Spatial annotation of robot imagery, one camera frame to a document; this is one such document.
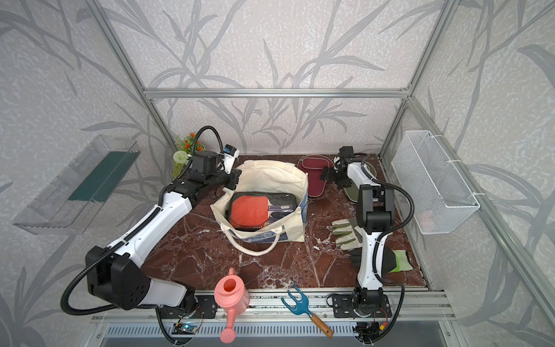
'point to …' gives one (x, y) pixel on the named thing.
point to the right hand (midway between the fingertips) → (328, 177)
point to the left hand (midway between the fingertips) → (239, 170)
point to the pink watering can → (231, 293)
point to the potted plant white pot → (186, 147)
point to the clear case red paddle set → (256, 210)
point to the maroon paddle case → (313, 165)
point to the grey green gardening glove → (347, 237)
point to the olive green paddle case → (353, 191)
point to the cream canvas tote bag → (269, 175)
